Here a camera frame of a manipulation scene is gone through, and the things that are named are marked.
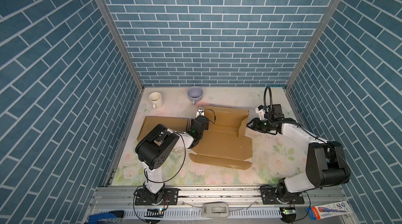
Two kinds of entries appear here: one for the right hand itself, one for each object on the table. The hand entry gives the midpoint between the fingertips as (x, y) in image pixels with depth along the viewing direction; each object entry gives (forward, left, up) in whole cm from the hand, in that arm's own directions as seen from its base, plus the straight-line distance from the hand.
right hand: (248, 123), depth 90 cm
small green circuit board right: (-39, -19, -13) cm, 45 cm away
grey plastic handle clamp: (-42, +16, -6) cm, 46 cm away
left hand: (+5, +27, -2) cm, 28 cm away
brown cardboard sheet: (-10, +15, -8) cm, 20 cm away
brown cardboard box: (+2, +46, -8) cm, 47 cm away
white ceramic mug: (+14, +59, +1) cm, 60 cm away
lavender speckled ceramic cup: (+26, +35, -5) cm, 44 cm away
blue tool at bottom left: (-49, +61, -6) cm, 78 cm away
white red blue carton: (-39, -29, -8) cm, 50 cm away
